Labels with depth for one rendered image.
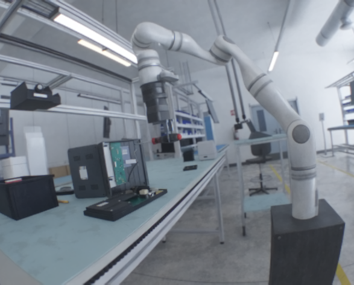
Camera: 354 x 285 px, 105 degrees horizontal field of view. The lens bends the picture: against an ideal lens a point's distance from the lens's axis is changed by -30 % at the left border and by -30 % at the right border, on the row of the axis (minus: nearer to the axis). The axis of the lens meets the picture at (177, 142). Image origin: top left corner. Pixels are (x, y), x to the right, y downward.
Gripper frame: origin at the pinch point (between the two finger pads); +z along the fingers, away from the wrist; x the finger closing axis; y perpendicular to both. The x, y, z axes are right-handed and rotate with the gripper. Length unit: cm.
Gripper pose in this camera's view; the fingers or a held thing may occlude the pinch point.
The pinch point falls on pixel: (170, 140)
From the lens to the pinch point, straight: 57.5
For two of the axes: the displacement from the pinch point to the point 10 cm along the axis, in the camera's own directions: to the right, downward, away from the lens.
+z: 1.9, 9.8, 1.0
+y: -9.0, 1.4, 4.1
